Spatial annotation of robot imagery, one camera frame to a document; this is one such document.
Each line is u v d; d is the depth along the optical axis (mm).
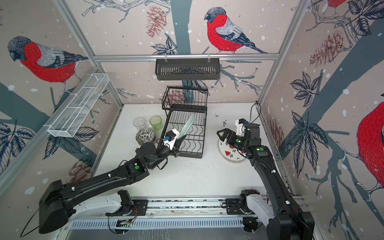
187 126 663
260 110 1225
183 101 1225
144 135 961
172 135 546
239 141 657
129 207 668
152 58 1844
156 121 1008
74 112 749
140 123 1043
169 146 610
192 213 728
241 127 713
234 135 686
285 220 368
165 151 601
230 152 922
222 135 692
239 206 729
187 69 1067
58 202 393
